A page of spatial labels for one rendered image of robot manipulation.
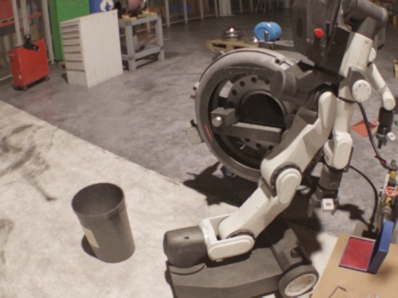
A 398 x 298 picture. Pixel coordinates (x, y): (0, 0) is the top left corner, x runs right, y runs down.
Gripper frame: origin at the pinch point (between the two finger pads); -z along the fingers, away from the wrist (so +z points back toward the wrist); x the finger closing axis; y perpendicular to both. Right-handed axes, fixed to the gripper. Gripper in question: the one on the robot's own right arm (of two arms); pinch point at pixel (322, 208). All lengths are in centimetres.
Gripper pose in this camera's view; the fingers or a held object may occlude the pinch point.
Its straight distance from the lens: 134.4
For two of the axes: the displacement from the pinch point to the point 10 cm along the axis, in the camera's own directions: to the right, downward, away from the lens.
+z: 0.7, -9.2, -3.9
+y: -0.3, -3.9, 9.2
